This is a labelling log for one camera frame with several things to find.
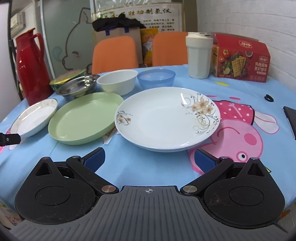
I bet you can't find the small white rimmed plate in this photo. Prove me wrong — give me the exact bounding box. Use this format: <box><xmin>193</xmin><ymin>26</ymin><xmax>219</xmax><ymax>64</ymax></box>
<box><xmin>10</xmin><ymin>98</ymin><xmax>58</xmax><ymax>139</ymax></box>

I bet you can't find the green plastic plate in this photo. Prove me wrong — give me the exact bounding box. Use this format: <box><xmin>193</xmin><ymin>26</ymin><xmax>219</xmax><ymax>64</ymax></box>
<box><xmin>48</xmin><ymin>92</ymin><xmax>123</xmax><ymax>146</ymax></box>

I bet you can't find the large white floral plate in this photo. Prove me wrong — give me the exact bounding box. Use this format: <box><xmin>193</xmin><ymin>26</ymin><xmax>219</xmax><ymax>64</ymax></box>
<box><xmin>114</xmin><ymin>87</ymin><xmax>221</xmax><ymax>152</ymax></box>

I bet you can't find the stainless steel bowl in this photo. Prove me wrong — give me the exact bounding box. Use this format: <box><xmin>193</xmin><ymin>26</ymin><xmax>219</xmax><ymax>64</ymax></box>
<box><xmin>56</xmin><ymin>74</ymin><xmax>100</xmax><ymax>101</ymax></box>

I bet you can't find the white ceramic bowl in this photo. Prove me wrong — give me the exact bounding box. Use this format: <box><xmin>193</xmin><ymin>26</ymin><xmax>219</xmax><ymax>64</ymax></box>
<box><xmin>96</xmin><ymin>69</ymin><xmax>138</xmax><ymax>96</ymax></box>

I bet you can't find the blue cartoon tablecloth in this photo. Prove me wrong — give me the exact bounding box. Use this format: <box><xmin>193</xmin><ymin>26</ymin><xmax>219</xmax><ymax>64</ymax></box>
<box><xmin>0</xmin><ymin>64</ymin><xmax>296</xmax><ymax>230</ymax></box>

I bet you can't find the red thermos jug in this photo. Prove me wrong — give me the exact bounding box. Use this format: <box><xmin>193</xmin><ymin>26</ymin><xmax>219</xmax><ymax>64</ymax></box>
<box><xmin>16</xmin><ymin>29</ymin><xmax>53</xmax><ymax>105</ymax></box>

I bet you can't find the green instant noodle cup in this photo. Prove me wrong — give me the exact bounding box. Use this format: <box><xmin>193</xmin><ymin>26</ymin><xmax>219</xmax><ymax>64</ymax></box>
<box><xmin>49</xmin><ymin>69</ymin><xmax>86</xmax><ymax>91</ymax></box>

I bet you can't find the black phone at table edge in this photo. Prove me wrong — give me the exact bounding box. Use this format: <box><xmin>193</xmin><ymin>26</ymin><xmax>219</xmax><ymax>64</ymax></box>
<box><xmin>283</xmin><ymin>106</ymin><xmax>296</xmax><ymax>140</ymax></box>

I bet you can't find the blue translucent plastic bowl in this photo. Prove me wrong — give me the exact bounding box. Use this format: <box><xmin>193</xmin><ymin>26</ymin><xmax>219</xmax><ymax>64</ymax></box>
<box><xmin>137</xmin><ymin>69</ymin><xmax>176</xmax><ymax>90</ymax></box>

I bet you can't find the red cracker box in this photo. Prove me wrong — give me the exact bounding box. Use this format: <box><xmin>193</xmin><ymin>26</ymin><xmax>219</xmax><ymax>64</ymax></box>
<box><xmin>210</xmin><ymin>33</ymin><xmax>271</xmax><ymax>83</ymax></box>

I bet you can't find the left orange chair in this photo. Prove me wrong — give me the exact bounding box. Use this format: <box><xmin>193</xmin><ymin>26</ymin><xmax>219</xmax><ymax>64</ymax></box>
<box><xmin>92</xmin><ymin>36</ymin><xmax>139</xmax><ymax>74</ymax></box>

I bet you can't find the orange chair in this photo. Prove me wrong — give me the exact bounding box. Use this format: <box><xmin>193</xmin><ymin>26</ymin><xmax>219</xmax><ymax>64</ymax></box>
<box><xmin>92</xmin><ymin>36</ymin><xmax>139</xmax><ymax>74</ymax></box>
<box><xmin>152</xmin><ymin>32</ymin><xmax>188</xmax><ymax>67</ymax></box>

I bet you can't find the white air conditioner unit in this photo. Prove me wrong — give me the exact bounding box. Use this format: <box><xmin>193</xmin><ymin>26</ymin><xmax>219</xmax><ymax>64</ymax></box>
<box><xmin>10</xmin><ymin>11</ymin><xmax>26</xmax><ymax>37</ymax></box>

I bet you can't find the white lidded tumbler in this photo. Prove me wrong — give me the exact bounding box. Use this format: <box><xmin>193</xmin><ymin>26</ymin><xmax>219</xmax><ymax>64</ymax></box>
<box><xmin>186</xmin><ymin>32</ymin><xmax>213</xmax><ymax>79</ymax></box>

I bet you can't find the right orange chair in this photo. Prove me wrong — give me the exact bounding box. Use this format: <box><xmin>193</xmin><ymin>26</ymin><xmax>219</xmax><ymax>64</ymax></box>
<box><xmin>152</xmin><ymin>32</ymin><xmax>188</xmax><ymax>67</ymax></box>

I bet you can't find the cardboard box with blue tape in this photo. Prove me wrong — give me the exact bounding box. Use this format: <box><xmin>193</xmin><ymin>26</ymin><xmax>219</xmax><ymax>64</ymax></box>
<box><xmin>93</xmin><ymin>27</ymin><xmax>143</xmax><ymax>64</ymax></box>

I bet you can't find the yellow snack bag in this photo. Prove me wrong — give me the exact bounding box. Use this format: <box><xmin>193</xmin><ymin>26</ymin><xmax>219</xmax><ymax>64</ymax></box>
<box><xmin>140</xmin><ymin>28</ymin><xmax>159</xmax><ymax>66</ymax></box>

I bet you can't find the black cloth on box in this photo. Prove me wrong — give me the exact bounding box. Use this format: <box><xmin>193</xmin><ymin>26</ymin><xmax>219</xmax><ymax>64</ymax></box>
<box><xmin>92</xmin><ymin>17</ymin><xmax>146</xmax><ymax>32</ymax></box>

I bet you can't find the wall poster with chinese text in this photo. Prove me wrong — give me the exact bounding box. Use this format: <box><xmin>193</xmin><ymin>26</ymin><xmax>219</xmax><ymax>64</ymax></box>
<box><xmin>91</xmin><ymin>1</ymin><xmax>185</xmax><ymax>32</ymax></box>

